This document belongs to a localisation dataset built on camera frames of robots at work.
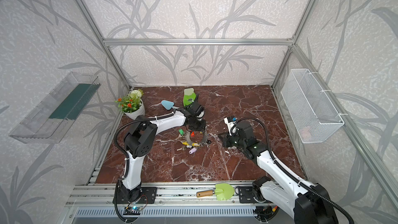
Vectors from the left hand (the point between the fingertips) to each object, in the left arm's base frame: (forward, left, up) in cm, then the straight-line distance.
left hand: (207, 124), depth 96 cm
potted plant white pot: (+7, +45, +11) cm, 46 cm away
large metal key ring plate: (-9, +11, -4) cm, 15 cm away
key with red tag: (-5, +9, -4) cm, 11 cm away
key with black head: (-10, -1, -3) cm, 11 cm away
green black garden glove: (+25, +14, -4) cm, 29 cm away
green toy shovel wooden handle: (-36, -9, -1) cm, 37 cm away
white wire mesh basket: (-13, -43, +32) cm, 56 cm away
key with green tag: (-3, +16, -4) cm, 17 cm away
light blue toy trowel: (+17, +28, -3) cm, 33 cm away
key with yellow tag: (-12, +8, -3) cm, 15 cm away
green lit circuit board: (-44, +34, -5) cm, 56 cm away
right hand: (-9, -7, +11) cm, 16 cm away
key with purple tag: (-15, +8, -3) cm, 18 cm away
